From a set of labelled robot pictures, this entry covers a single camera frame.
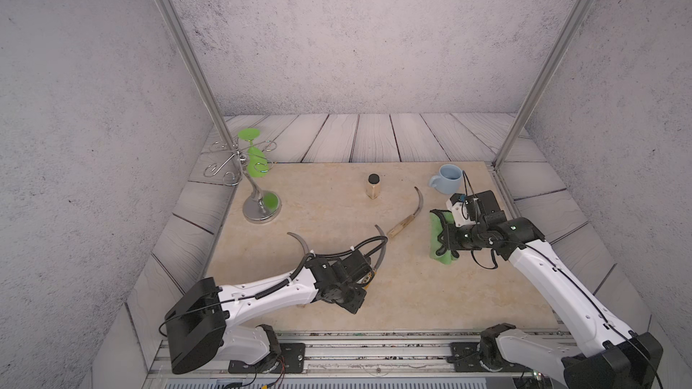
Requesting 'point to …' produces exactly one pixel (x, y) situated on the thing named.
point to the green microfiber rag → (436, 227)
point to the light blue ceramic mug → (449, 179)
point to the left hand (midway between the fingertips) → (362, 305)
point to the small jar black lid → (373, 186)
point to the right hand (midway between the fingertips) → (443, 236)
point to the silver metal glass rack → (268, 203)
